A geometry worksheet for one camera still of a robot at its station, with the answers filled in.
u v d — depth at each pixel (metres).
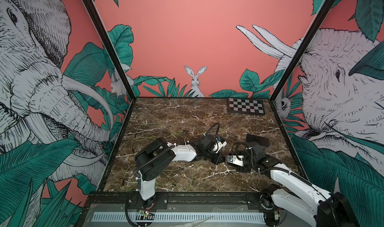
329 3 0.71
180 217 0.70
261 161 0.64
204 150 0.72
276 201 0.62
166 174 0.82
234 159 0.73
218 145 0.80
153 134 1.00
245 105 1.14
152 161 0.43
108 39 0.88
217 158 0.76
